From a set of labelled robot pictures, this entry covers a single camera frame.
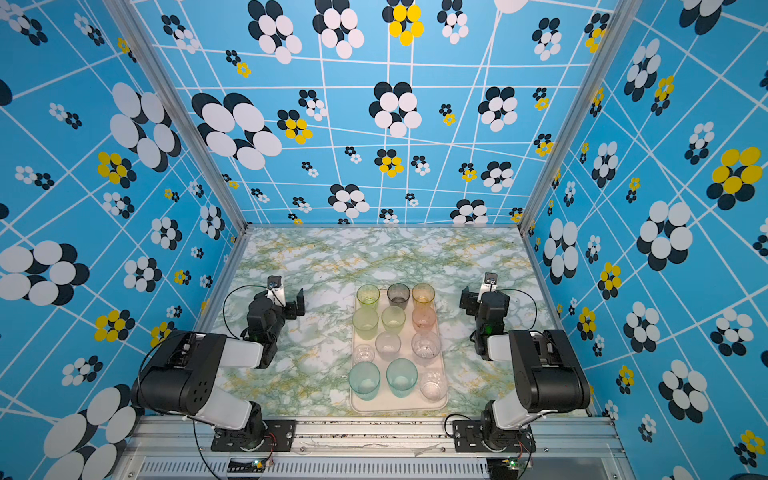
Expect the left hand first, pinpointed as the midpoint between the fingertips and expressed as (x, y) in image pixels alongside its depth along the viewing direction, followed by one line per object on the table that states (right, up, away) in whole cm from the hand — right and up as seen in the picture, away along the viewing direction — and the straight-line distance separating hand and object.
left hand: (288, 288), depth 93 cm
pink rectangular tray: (+31, -29, -14) cm, 44 cm away
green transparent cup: (+25, -3, +5) cm, 26 cm away
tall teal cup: (+35, -23, -10) cm, 44 cm away
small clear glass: (+24, -18, -6) cm, 31 cm away
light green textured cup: (+24, -10, 0) cm, 26 cm away
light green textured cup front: (+33, -10, +1) cm, 35 cm away
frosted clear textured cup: (+32, -17, -4) cm, 36 cm away
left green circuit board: (-3, -41, -21) cm, 46 cm away
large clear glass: (+44, -25, -12) cm, 52 cm away
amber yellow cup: (+43, -2, +4) cm, 43 cm away
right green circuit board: (+59, -39, -23) cm, 75 cm away
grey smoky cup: (+35, -3, +4) cm, 35 cm away
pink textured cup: (+42, -8, -1) cm, 43 cm away
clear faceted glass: (+43, -17, -4) cm, 46 cm away
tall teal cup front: (+25, -24, -10) cm, 36 cm away
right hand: (+63, -1, +1) cm, 63 cm away
